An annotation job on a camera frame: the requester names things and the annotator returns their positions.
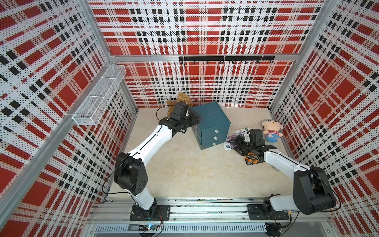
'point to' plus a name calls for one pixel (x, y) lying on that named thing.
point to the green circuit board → (152, 227)
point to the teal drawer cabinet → (211, 115)
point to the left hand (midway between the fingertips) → (199, 119)
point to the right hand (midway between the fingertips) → (232, 143)
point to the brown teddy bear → (181, 97)
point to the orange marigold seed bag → (251, 159)
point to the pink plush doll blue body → (272, 128)
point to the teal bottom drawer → (209, 144)
